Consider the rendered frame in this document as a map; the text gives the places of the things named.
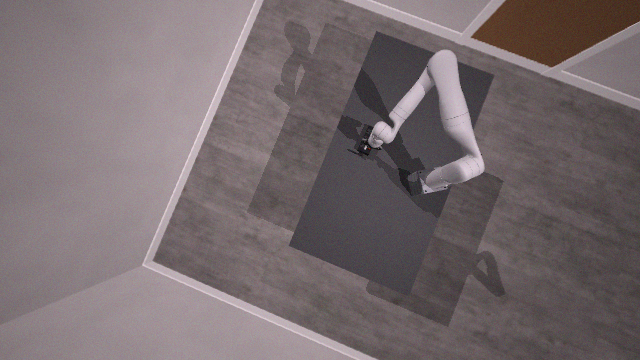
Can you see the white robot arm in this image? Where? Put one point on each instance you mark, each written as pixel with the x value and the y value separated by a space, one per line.
pixel 441 71

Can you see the grey power strip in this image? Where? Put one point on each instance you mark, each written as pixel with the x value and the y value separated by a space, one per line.
pixel 363 148

